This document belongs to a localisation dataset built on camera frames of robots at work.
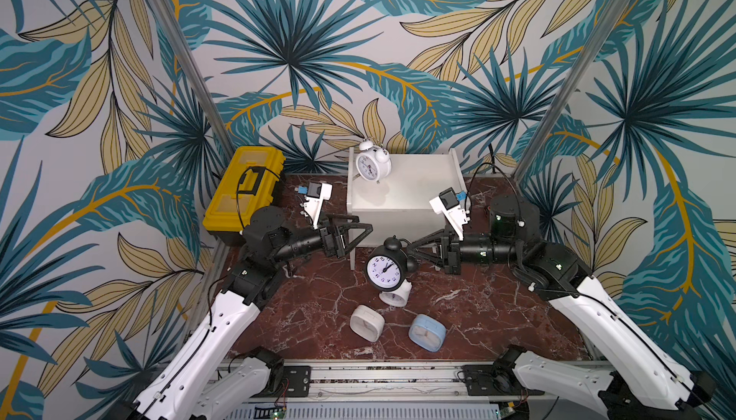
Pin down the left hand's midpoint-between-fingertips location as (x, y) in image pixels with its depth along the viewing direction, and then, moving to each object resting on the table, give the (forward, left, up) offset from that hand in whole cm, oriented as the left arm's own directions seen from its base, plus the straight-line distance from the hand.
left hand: (362, 231), depth 59 cm
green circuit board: (-29, +23, -40) cm, 54 cm away
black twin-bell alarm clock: (-7, -5, -2) cm, 9 cm away
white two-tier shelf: (+9, -8, -4) cm, 13 cm away
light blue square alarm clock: (-11, -17, -31) cm, 38 cm away
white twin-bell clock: (-2, -10, -31) cm, 33 cm away
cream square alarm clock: (-10, -1, -30) cm, 32 cm away
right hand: (-4, -9, 0) cm, 10 cm away
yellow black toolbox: (+30, +38, -20) cm, 52 cm away
